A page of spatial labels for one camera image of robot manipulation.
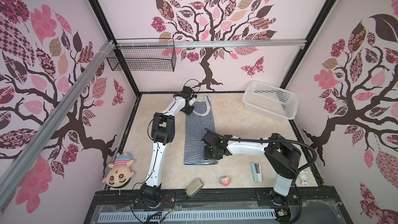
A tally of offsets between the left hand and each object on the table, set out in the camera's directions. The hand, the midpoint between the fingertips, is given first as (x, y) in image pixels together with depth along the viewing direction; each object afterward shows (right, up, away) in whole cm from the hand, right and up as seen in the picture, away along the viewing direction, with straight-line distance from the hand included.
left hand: (185, 111), depth 108 cm
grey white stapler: (+42, -31, -28) cm, 59 cm away
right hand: (+14, -25, -21) cm, 35 cm away
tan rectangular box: (+8, -37, -34) cm, 51 cm away
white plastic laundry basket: (+64, +7, +6) cm, 65 cm away
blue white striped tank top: (+9, -7, -7) cm, 14 cm away
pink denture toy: (+24, -34, -33) cm, 53 cm away
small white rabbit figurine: (+65, -33, -30) cm, 79 cm away
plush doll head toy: (-28, -29, -34) cm, 53 cm away
